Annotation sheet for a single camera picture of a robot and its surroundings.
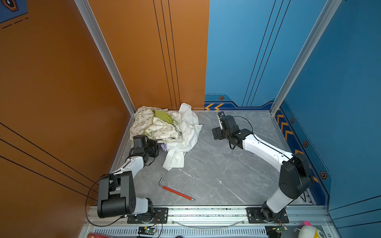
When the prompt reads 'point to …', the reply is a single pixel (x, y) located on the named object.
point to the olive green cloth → (163, 116)
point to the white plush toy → (308, 231)
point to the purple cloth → (163, 146)
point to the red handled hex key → (175, 192)
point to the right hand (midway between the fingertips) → (220, 128)
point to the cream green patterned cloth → (144, 122)
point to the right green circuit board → (275, 231)
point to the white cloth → (188, 125)
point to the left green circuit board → (146, 230)
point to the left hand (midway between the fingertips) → (162, 139)
